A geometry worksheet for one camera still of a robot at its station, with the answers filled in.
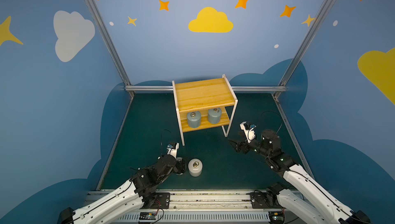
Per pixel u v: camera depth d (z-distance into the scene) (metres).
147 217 0.72
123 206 0.58
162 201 0.74
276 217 0.73
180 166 0.69
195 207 0.74
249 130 0.64
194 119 0.79
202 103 0.72
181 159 0.80
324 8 0.77
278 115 1.14
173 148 0.68
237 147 0.69
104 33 0.85
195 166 0.78
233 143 0.70
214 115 0.81
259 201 0.74
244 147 0.68
